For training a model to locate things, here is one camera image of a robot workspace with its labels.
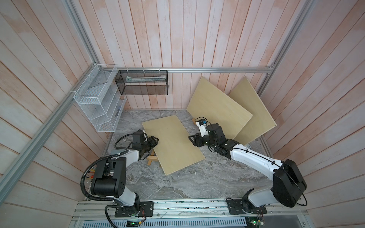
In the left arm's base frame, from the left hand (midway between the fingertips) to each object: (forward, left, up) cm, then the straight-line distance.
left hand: (156, 142), depth 95 cm
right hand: (-3, -23, +12) cm, 26 cm away
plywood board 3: (-5, -12, -1) cm, 13 cm away
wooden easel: (-12, +1, +1) cm, 12 cm away
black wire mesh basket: (+41, +12, +20) cm, 47 cm away
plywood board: (+1, -62, +22) cm, 66 cm away
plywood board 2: (+21, -36, +17) cm, 45 cm away
